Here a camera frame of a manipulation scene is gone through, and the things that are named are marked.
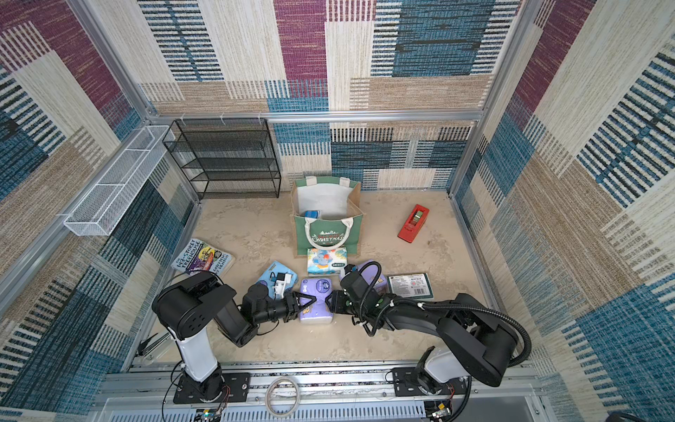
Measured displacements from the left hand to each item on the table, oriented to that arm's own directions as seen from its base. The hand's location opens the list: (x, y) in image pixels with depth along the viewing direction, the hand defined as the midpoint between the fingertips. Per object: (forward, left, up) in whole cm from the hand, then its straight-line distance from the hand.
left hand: (316, 303), depth 85 cm
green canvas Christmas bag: (+36, -8, +8) cm, 38 cm away
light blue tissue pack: (+8, +15, +3) cm, 17 cm away
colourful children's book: (+20, +44, -2) cm, 48 cm away
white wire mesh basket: (+18, +55, +30) cm, 65 cm away
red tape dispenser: (+31, -36, +1) cm, 48 cm away
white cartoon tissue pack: (+13, -2, +2) cm, 14 cm away
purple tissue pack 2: (+4, -17, +12) cm, 21 cm away
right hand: (+1, -6, -2) cm, 6 cm away
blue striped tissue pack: (+33, +2, +6) cm, 33 cm away
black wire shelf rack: (+57, +39, +14) cm, 70 cm away
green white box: (+5, -32, +1) cm, 32 cm away
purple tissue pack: (-3, -1, +1) cm, 4 cm away
